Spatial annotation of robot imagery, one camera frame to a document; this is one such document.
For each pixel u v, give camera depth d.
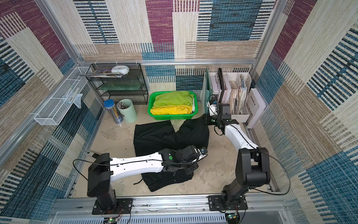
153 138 1.01
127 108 0.99
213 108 0.82
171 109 1.02
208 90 0.85
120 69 0.89
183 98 1.07
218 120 0.69
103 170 0.49
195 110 1.05
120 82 1.08
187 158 0.58
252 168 0.45
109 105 0.94
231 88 0.92
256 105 0.90
